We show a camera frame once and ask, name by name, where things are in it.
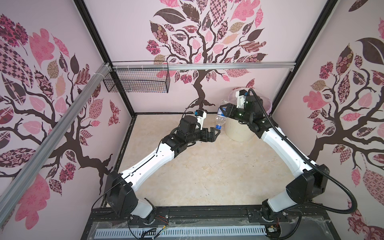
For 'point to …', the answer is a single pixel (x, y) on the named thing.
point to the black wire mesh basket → (138, 77)
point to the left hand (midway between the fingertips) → (213, 133)
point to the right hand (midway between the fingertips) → (224, 105)
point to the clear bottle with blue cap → (221, 117)
